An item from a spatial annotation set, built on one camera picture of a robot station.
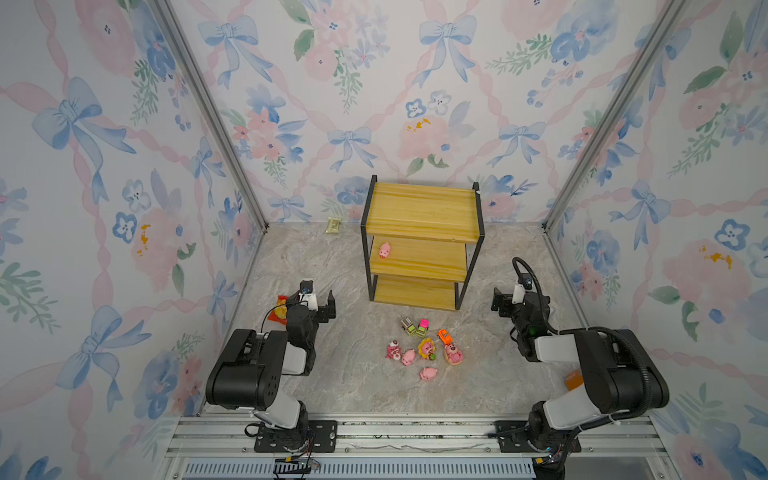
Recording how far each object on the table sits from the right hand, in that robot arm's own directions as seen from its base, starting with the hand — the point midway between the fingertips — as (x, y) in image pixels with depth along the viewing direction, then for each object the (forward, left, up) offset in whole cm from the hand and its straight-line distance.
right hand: (511, 288), depth 94 cm
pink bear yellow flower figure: (-19, +27, -2) cm, 34 cm away
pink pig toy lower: (-25, +27, -5) cm, 37 cm away
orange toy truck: (-14, +21, -5) cm, 26 cm away
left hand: (-3, +61, +3) cm, 61 cm away
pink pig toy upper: (-21, +32, -5) cm, 39 cm away
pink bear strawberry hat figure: (-20, +37, -2) cm, 42 cm away
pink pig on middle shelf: (+4, +40, +13) cm, 42 cm away
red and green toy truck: (-12, +33, -4) cm, 35 cm away
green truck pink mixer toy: (-12, +28, -4) cm, 31 cm away
